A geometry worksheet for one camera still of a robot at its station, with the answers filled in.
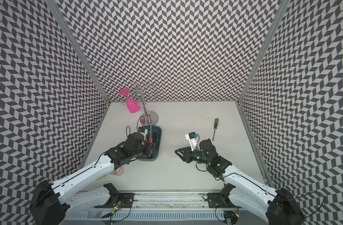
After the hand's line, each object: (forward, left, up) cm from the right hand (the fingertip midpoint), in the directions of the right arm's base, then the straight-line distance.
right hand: (177, 154), depth 74 cm
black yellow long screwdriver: (+17, +16, -12) cm, 26 cm away
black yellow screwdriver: (+27, -27, -14) cm, 41 cm away
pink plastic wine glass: (+35, +31, +2) cm, 47 cm away
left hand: (+6, +15, -3) cm, 17 cm away
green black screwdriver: (+14, +13, -12) cm, 23 cm away
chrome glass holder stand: (+35, +23, -13) cm, 44 cm away
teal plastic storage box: (+3, +16, -13) cm, 21 cm away
